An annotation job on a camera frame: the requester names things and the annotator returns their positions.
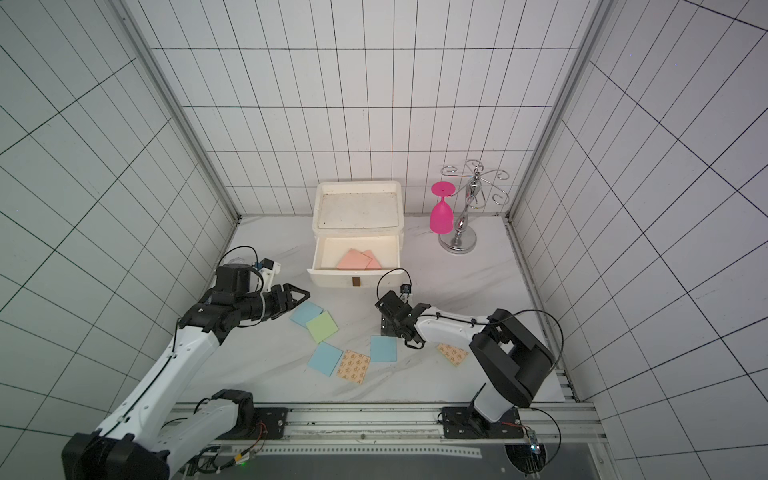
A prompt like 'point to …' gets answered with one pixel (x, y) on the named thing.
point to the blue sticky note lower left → (325, 358)
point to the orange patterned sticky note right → (454, 354)
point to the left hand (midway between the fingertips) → (300, 303)
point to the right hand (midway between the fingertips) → (390, 326)
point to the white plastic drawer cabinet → (358, 208)
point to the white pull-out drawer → (329, 250)
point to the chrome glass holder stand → (460, 241)
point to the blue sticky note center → (383, 348)
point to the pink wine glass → (442, 214)
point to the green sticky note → (322, 326)
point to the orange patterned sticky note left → (354, 366)
